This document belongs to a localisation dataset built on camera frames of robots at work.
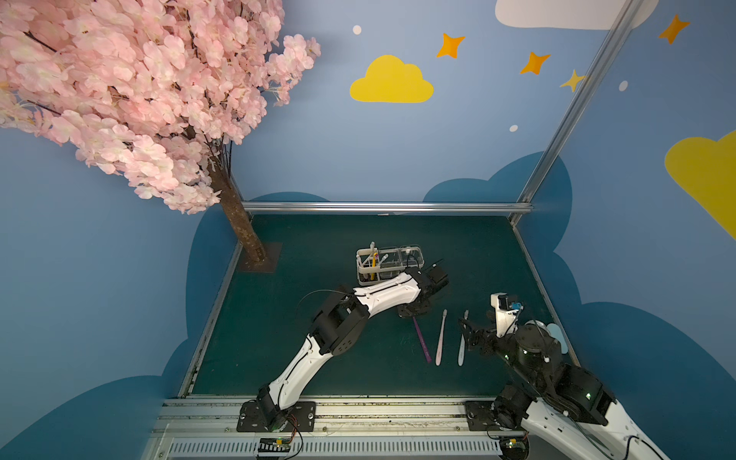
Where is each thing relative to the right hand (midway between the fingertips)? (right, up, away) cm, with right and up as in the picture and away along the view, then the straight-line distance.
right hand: (479, 313), depth 71 cm
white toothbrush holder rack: (-25, +11, +22) cm, 36 cm away
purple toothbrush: (-11, -13, +17) cm, 24 cm away
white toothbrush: (-24, +13, +17) cm, 32 cm away
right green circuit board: (+10, -36, +2) cm, 37 cm away
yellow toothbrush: (-26, +11, +22) cm, 36 cm away
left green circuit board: (-52, -35, +2) cm, 63 cm away
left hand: (-11, -4, +23) cm, 26 cm away
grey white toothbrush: (-27, +17, +18) cm, 37 cm away
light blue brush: (+31, -10, +18) cm, 37 cm away
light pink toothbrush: (-7, -16, +15) cm, 23 cm away
